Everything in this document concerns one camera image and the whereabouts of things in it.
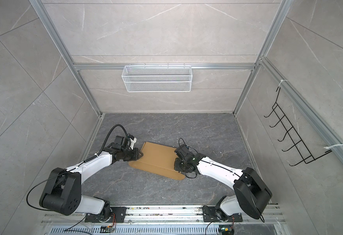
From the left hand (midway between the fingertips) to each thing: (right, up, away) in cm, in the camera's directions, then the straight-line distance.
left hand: (141, 151), depth 90 cm
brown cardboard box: (+11, -5, 0) cm, 12 cm away
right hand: (+22, -7, -4) cm, 23 cm away
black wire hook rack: (+75, +5, -30) cm, 81 cm away
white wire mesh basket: (+8, +49, +11) cm, 51 cm away
